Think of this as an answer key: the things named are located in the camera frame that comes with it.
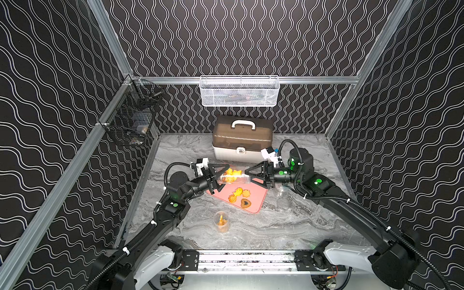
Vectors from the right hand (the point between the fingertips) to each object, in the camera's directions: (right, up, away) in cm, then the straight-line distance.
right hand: (247, 175), depth 65 cm
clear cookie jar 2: (-10, -22, +16) cm, 29 cm away
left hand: (-6, +2, 0) cm, 6 cm away
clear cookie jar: (-5, 0, +2) cm, 5 cm away
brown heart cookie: (+1, -17, +25) cm, 30 cm away
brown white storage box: (-1, +16, +25) cm, 30 cm away
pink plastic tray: (+3, -14, +27) cm, 31 cm away
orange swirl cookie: (-6, -15, +27) cm, 31 cm away
